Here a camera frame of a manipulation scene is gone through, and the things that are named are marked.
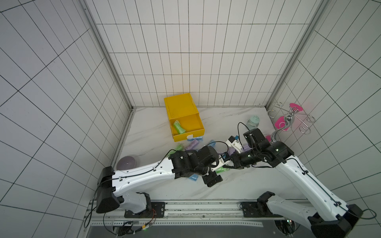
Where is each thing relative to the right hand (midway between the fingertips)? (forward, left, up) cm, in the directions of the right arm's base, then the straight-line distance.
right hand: (223, 162), depth 67 cm
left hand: (-5, +5, -4) cm, 8 cm away
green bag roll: (+16, +24, -18) cm, 34 cm away
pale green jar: (+36, -26, -14) cm, 47 cm away
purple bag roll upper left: (+22, +16, -24) cm, 36 cm away
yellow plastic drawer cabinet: (+34, +23, +1) cm, 41 cm away
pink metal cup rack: (+25, -35, +2) cm, 43 cm away
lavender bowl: (+4, +55, -17) cm, 57 cm away
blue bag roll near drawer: (+24, +12, -19) cm, 33 cm away
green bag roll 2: (-4, +1, 0) cm, 4 cm away
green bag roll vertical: (+22, +24, -4) cm, 33 cm away
